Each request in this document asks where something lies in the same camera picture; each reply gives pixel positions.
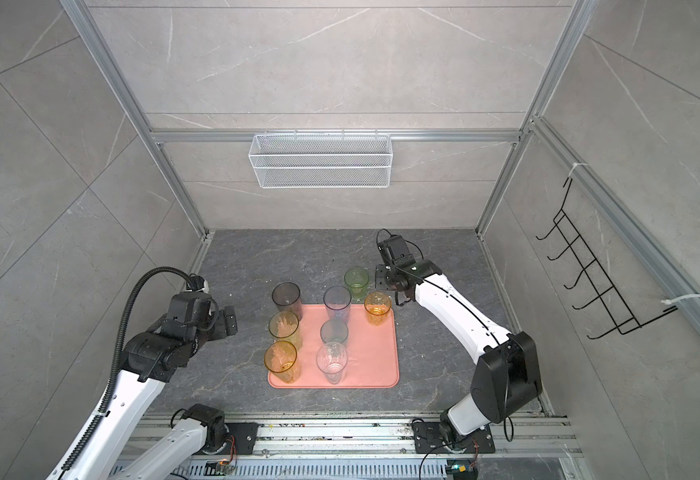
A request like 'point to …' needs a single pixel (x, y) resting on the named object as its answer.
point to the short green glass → (357, 279)
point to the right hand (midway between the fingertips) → (386, 273)
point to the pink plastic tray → (372, 350)
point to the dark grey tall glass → (287, 297)
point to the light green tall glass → (284, 325)
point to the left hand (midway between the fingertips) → (213, 309)
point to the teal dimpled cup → (334, 330)
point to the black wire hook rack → (604, 289)
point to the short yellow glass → (377, 306)
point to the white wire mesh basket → (320, 161)
